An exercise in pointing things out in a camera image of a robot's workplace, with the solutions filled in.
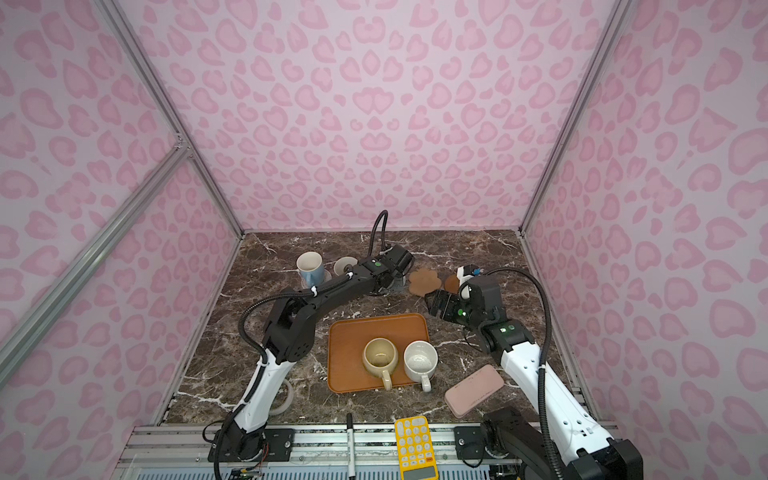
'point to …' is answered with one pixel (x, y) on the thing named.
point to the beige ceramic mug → (380, 357)
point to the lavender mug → (339, 267)
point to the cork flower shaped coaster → (422, 281)
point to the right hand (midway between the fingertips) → (437, 298)
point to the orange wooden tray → (347, 340)
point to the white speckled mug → (420, 361)
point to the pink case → (465, 395)
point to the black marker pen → (350, 445)
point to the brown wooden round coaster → (452, 284)
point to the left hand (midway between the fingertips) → (395, 277)
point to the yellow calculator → (416, 453)
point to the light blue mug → (311, 268)
